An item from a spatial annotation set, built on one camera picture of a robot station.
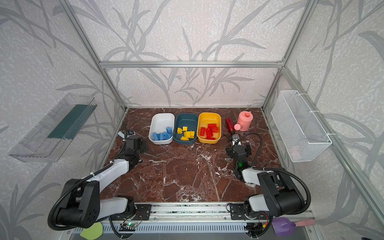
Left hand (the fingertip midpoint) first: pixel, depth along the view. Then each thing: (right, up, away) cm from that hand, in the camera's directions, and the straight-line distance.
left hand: (137, 138), depth 90 cm
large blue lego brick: (+12, 0, +9) cm, 15 cm away
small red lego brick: (+46, +7, +15) cm, 49 cm away
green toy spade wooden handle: (-11, -42, -21) cm, 48 cm away
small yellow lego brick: (+33, +1, +11) cm, 34 cm away
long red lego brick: (+49, +4, +15) cm, 51 cm away
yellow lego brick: (+24, +4, +14) cm, 28 cm away
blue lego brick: (+17, +4, +11) cm, 21 cm away
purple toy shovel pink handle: (+78, -39, -21) cm, 90 cm away
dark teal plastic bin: (+29, +11, +21) cm, 38 cm away
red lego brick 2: (+44, +2, +12) cm, 46 cm away
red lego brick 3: (+46, -1, +9) cm, 47 cm away
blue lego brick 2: (+16, 0, +8) cm, 18 cm away
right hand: (+63, -1, +2) cm, 63 cm away
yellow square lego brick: (+27, +5, +15) cm, 31 cm away
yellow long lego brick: (+27, -1, +9) cm, 29 cm away
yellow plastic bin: (+41, +12, +21) cm, 48 cm away
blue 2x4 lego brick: (+8, 0, +9) cm, 12 cm away
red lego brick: (+40, +3, +14) cm, 43 cm away
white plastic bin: (+8, +9, +20) cm, 23 cm away
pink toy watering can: (+68, +12, +9) cm, 70 cm away
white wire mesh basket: (+81, +7, -27) cm, 86 cm away
